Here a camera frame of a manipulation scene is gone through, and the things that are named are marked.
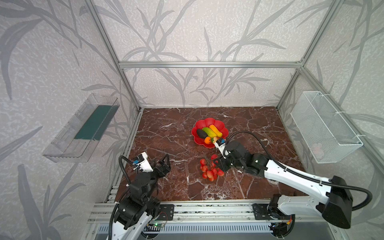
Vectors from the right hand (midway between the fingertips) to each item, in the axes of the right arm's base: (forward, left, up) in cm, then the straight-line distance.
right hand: (215, 155), depth 77 cm
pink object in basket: (0, -50, +5) cm, 50 cm away
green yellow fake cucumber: (+22, +2, -12) cm, 26 cm away
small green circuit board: (-29, +28, -15) cm, 43 cm away
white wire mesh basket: (0, -47, +18) cm, 50 cm away
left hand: (-2, +25, +6) cm, 25 cm away
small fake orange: (+16, +4, -11) cm, 20 cm away
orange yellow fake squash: (+24, -2, -13) cm, 28 cm away
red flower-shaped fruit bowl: (+32, +4, -14) cm, 35 cm away
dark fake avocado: (+21, +8, -11) cm, 25 cm away
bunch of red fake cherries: (-5, +3, -8) cm, 10 cm away
